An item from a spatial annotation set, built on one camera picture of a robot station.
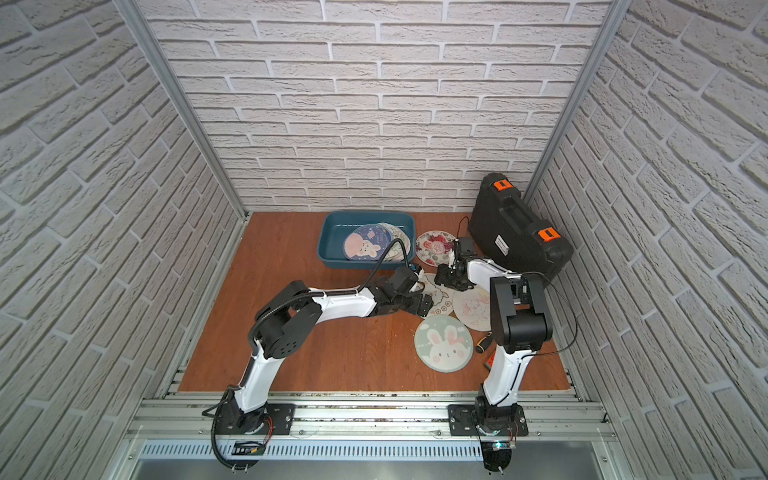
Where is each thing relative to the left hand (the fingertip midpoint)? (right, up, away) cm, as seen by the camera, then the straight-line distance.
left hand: (429, 300), depth 93 cm
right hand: (+7, +6, +7) cm, 11 cm away
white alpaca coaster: (+5, 0, +4) cm, 6 cm away
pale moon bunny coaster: (+15, -3, +1) cm, 15 cm away
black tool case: (+24, +20, -6) cm, 32 cm away
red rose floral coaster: (+4, +17, +17) cm, 24 cm away
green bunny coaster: (+4, -12, -6) cm, 14 cm away
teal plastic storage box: (-35, +26, +20) cm, 48 cm away
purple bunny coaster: (-21, +19, +14) cm, 32 cm away
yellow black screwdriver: (+15, -11, -8) cm, 20 cm away
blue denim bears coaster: (-15, +22, +17) cm, 31 cm away
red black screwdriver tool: (+16, -16, -11) cm, 25 cm away
